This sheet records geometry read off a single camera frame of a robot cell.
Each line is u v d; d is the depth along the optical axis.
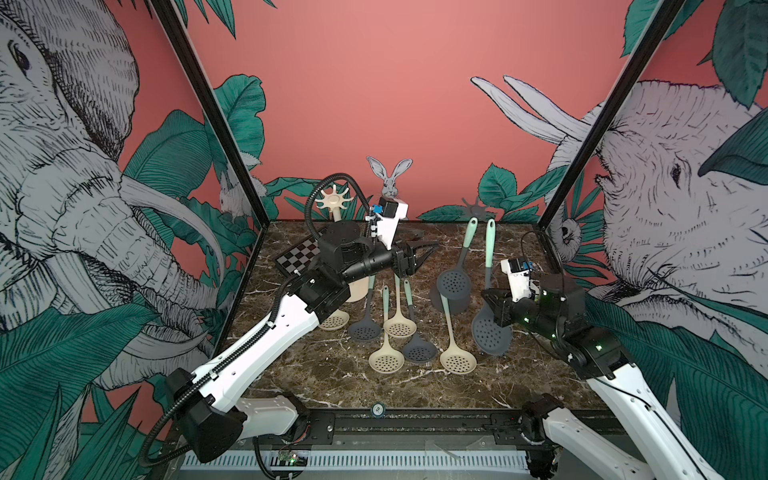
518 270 0.58
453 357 0.86
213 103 0.86
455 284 0.88
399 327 0.91
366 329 0.90
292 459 0.70
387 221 0.53
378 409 0.78
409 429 0.76
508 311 0.59
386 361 0.84
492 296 0.69
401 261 0.53
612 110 0.86
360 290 1.00
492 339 0.69
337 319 0.92
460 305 0.93
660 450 0.40
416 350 0.86
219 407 0.39
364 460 0.70
